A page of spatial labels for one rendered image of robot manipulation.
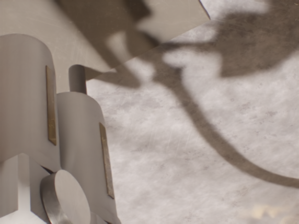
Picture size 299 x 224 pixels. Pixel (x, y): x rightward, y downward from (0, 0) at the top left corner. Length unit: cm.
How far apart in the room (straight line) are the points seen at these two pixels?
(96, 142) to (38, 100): 10
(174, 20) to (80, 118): 32
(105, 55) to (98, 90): 8
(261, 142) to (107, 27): 40
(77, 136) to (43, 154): 12
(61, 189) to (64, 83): 51
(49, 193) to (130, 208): 79
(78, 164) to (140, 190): 62
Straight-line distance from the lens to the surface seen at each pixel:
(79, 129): 61
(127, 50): 93
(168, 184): 119
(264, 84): 104
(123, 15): 88
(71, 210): 46
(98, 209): 55
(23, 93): 54
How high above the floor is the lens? 71
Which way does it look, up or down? 43 degrees down
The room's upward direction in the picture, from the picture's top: 169 degrees clockwise
